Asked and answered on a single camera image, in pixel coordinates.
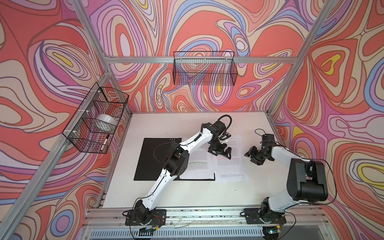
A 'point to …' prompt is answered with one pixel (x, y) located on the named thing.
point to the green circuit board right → (270, 230)
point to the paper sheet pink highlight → (232, 177)
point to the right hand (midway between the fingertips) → (248, 158)
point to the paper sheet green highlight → (200, 164)
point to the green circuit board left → (146, 231)
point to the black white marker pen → (104, 142)
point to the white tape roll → (107, 118)
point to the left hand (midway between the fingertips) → (226, 155)
